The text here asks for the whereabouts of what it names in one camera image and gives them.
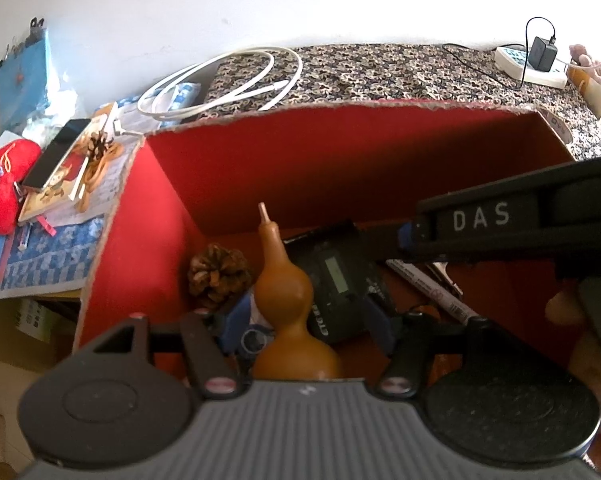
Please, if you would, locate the floral patterned tablecloth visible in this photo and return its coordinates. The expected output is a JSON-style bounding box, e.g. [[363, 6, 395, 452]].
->
[[194, 42, 601, 162]]

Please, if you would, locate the blue white marker pen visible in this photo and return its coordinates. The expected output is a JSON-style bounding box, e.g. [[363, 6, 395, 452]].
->
[[386, 259, 479, 324]]

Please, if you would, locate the black adapter cable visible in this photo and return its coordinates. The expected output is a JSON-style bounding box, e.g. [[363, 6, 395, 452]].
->
[[440, 15, 557, 92]]

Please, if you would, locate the white coiled cable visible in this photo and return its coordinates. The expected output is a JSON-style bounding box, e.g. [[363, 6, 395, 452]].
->
[[136, 45, 304, 123]]

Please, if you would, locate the black smartphone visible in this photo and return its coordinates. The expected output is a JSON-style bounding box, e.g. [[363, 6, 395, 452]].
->
[[22, 118, 91, 192]]

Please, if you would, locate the brown pine cone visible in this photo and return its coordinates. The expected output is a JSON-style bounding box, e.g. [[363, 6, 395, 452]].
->
[[188, 243, 253, 312]]

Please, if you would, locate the white power strip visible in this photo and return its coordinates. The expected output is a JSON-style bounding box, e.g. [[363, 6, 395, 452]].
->
[[494, 47, 567, 90]]

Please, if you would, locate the red cardboard box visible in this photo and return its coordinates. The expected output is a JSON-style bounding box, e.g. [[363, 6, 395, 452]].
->
[[75, 100, 572, 346]]

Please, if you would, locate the blue gift bag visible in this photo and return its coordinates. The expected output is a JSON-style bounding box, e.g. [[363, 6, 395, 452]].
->
[[0, 16, 60, 132]]

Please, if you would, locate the illustrated book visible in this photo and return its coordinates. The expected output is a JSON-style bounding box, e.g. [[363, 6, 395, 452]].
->
[[18, 114, 107, 226]]

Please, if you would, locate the black digital device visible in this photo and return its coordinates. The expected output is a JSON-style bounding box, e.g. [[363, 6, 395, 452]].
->
[[283, 220, 393, 348]]

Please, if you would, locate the pink plush toy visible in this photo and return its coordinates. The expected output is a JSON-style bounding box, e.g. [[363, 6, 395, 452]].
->
[[570, 44, 601, 84]]

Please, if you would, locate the black power adapter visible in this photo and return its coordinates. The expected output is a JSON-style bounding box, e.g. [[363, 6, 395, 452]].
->
[[527, 37, 558, 73]]

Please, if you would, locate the orange calabash gourd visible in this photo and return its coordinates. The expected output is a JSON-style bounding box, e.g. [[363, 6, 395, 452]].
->
[[253, 203, 342, 382]]

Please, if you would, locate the brown paper bag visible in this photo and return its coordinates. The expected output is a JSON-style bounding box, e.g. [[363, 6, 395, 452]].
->
[[566, 67, 601, 125]]

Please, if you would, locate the wooden reindeer ornament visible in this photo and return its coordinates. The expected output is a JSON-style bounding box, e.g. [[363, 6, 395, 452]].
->
[[75, 132, 124, 212]]

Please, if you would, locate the person's right hand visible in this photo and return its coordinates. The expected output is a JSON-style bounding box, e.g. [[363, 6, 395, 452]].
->
[[545, 282, 601, 472]]

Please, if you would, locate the white power strip cord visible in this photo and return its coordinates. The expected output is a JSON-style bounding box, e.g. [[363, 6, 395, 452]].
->
[[554, 45, 601, 73]]

